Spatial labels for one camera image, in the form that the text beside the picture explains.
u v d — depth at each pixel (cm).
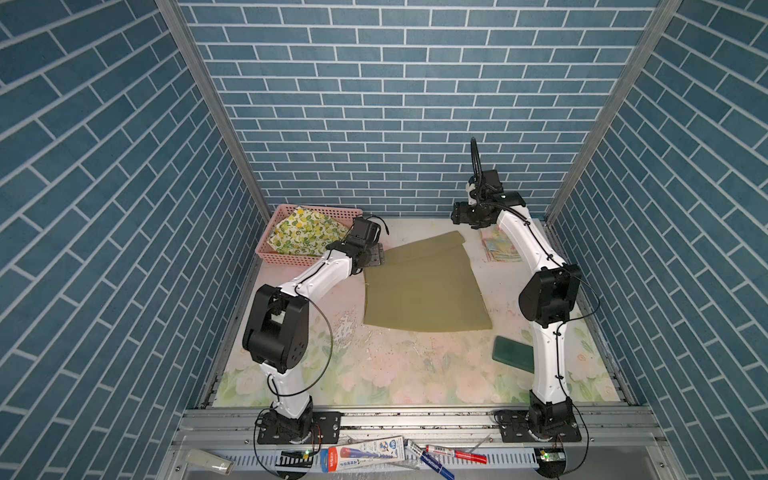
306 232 112
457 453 70
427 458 69
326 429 73
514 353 85
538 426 67
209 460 67
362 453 69
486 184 75
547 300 58
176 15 70
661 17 71
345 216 116
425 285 99
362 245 72
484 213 73
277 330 48
